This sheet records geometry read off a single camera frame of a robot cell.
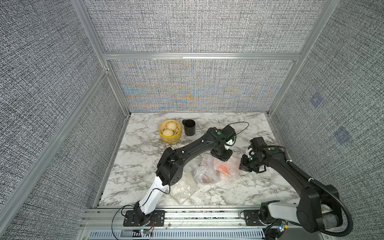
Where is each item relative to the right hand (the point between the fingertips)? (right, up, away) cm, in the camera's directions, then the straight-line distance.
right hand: (239, 163), depth 84 cm
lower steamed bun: (-42, +17, +17) cm, 49 cm away
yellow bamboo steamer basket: (-37, +15, +17) cm, 43 cm away
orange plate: (-8, -4, 0) cm, 9 cm away
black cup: (-28, +21, +20) cm, 40 cm away
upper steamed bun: (-40, +22, +22) cm, 51 cm away
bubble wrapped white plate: (-32, -13, -6) cm, 35 cm away
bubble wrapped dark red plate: (-19, -3, 0) cm, 19 cm away
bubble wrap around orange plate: (-6, -4, -1) cm, 7 cm away
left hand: (-6, +2, -1) cm, 6 cm away
